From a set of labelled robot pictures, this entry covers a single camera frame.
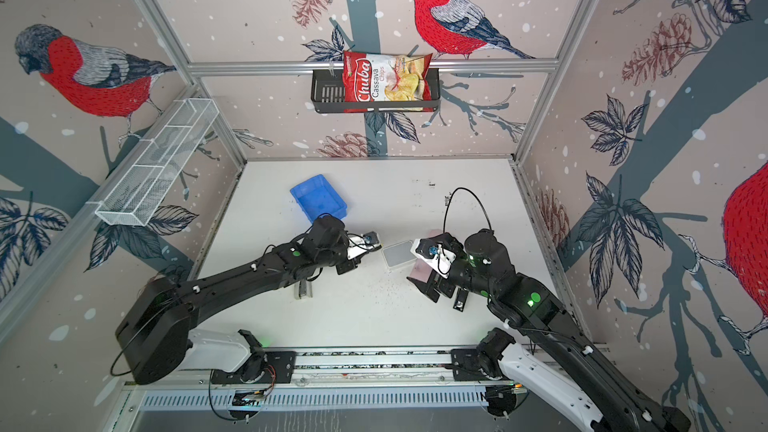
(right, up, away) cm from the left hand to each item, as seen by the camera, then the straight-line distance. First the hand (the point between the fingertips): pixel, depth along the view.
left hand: (369, 241), depth 83 cm
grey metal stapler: (-19, -15, +2) cm, 24 cm away
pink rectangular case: (+16, -10, +6) cm, 20 cm away
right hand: (+13, 0, -15) cm, 20 cm away
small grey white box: (+9, -7, +11) cm, 16 cm away
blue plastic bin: (-22, +12, +25) cm, 35 cm away
